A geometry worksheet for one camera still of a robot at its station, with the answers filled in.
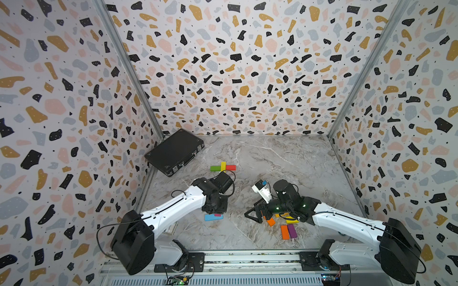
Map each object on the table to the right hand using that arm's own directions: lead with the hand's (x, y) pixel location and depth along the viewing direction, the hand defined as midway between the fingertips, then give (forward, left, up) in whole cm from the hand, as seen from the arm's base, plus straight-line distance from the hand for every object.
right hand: (251, 210), depth 75 cm
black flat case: (+38, +45, -7) cm, 59 cm away
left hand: (+2, +12, -5) cm, 13 cm away
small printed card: (-5, +36, -11) cm, 38 cm away
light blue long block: (+1, +19, -11) cm, 22 cm away
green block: (+31, +21, -13) cm, 39 cm away
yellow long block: (+32, +16, -12) cm, 38 cm away
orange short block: (-4, -16, -14) cm, 22 cm away
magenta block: (-2, +14, +1) cm, 14 cm away
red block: (+32, +11, -13) cm, 36 cm away
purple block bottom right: (-4, -19, -14) cm, 24 cm away
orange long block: (0, -10, -13) cm, 16 cm away
